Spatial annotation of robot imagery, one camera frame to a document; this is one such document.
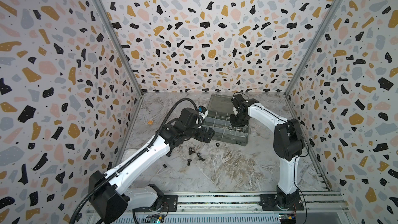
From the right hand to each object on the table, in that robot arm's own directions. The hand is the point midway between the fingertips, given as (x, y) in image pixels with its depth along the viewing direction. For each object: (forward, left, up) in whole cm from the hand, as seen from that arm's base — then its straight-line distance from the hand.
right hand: (231, 122), depth 95 cm
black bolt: (-20, +18, -7) cm, 28 cm away
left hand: (-14, +14, +16) cm, 25 cm away
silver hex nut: (-23, -2, -8) cm, 24 cm away
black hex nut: (-11, +8, -9) cm, 16 cm away
